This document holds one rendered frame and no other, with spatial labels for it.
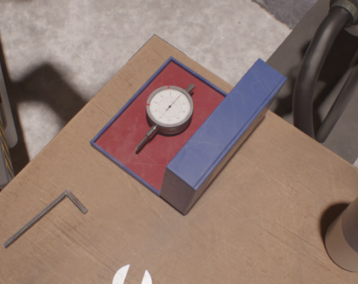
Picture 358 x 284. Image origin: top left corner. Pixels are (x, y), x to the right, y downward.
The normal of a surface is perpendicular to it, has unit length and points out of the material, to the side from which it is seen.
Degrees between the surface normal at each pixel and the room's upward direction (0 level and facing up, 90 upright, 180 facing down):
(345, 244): 90
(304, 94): 49
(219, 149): 7
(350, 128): 0
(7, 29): 0
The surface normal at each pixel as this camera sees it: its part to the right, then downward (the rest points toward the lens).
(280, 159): 0.00, -0.41
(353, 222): -0.99, 0.14
